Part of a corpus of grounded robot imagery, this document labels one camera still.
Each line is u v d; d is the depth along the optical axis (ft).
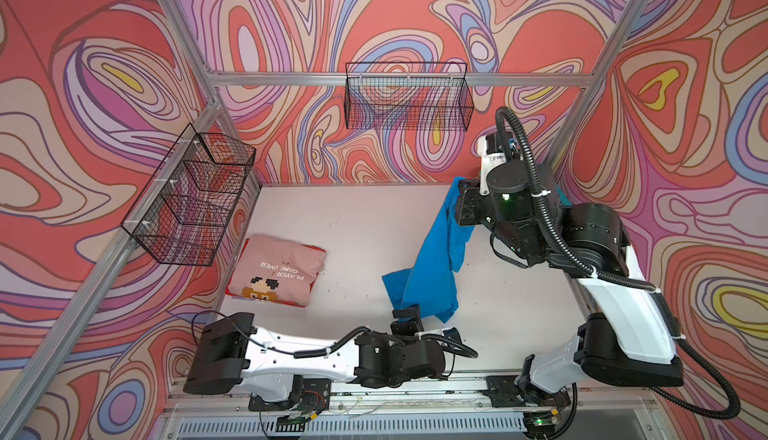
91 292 1.72
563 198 3.37
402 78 2.84
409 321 2.10
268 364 1.38
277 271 2.90
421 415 2.33
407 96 3.15
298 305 2.87
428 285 2.17
